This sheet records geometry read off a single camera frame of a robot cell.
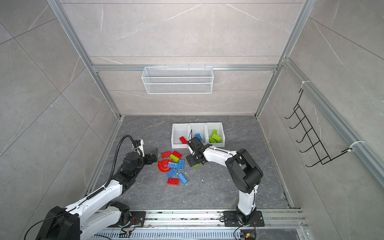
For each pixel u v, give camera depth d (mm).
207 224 730
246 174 483
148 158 749
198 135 1036
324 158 580
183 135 1046
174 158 927
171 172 881
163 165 916
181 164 916
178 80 1000
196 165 885
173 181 841
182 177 851
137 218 730
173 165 903
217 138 1013
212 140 1030
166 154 953
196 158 687
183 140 1030
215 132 1050
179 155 951
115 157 591
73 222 422
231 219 729
